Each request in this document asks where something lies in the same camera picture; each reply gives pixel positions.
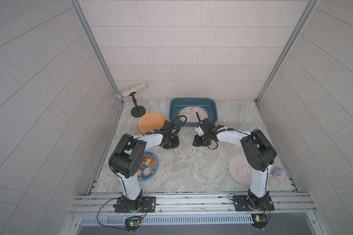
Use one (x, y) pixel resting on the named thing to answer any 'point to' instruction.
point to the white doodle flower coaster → (190, 112)
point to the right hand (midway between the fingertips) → (194, 143)
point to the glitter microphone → (119, 96)
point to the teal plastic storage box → (175, 105)
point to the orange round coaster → (150, 121)
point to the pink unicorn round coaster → (240, 169)
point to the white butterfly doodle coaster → (186, 149)
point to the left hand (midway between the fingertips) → (180, 143)
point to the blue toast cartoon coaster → (149, 166)
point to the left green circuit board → (132, 223)
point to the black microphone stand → (137, 111)
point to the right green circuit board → (260, 220)
